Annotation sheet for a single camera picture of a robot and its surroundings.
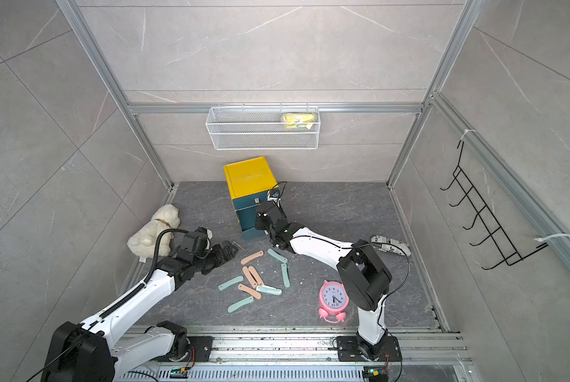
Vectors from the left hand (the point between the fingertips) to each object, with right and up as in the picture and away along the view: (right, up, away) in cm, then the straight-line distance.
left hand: (231, 250), depth 84 cm
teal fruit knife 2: (+17, -5, +9) cm, 20 cm away
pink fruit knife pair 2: (+10, -12, +3) cm, 16 cm away
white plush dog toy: (-34, +2, +3) cm, 34 cm away
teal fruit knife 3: (+20, -11, +5) cm, 23 cm away
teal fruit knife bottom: (+4, -19, -2) cm, 19 cm away
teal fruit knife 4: (+13, -15, +1) cm, 20 cm away
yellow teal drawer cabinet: (+5, +25, +6) cm, 27 cm away
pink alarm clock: (+37, -17, -3) cm, 40 cm away
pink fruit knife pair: (+4, -10, +6) cm, 12 cm away
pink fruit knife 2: (+8, -16, 0) cm, 18 cm away
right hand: (+11, +14, +4) cm, 18 cm away
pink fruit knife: (+5, -5, +9) cm, 11 cm away
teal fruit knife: (-1, -13, +3) cm, 13 cm away
